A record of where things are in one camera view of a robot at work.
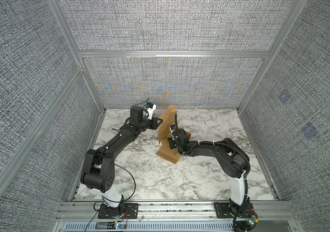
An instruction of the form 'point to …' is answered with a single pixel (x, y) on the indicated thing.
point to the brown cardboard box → (166, 120)
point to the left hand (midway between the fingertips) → (165, 119)
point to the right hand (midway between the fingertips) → (170, 134)
